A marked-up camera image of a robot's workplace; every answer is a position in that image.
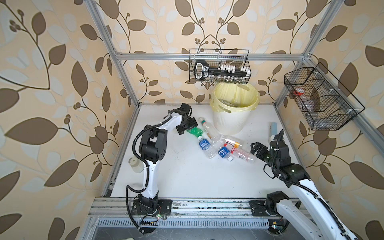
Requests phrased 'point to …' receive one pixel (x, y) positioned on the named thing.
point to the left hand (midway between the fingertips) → (193, 126)
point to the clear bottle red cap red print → (242, 155)
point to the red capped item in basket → (299, 91)
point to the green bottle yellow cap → (196, 131)
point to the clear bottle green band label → (228, 103)
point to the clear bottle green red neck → (211, 131)
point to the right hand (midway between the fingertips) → (258, 149)
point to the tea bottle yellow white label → (232, 143)
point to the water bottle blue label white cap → (206, 147)
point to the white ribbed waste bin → (233, 123)
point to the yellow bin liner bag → (231, 98)
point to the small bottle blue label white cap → (225, 153)
